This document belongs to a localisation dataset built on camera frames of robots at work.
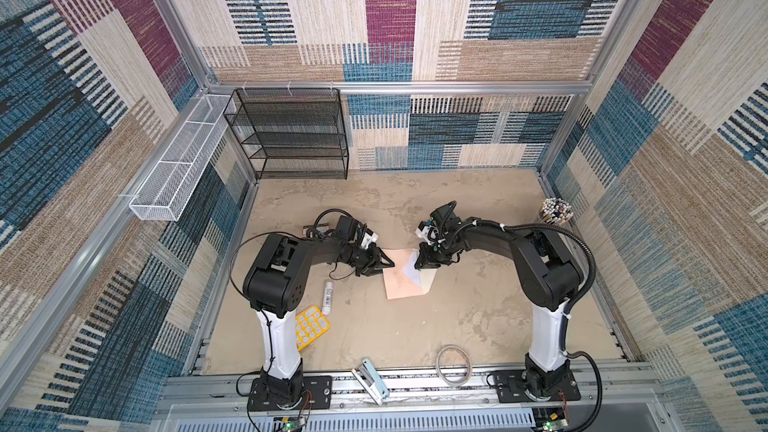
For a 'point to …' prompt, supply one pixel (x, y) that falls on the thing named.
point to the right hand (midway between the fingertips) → (418, 268)
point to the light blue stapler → (372, 381)
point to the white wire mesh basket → (163, 194)
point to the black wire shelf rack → (292, 133)
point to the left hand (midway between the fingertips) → (392, 263)
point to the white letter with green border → (410, 268)
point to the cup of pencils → (555, 211)
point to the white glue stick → (328, 292)
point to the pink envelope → (404, 279)
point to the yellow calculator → (310, 324)
